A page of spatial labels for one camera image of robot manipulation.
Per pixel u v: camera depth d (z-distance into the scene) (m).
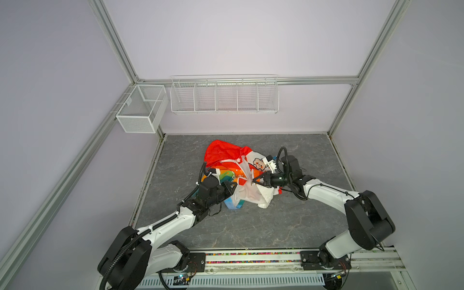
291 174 0.69
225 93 0.99
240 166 0.99
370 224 0.44
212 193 0.64
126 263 0.40
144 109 1.01
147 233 0.45
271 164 0.81
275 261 0.75
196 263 0.73
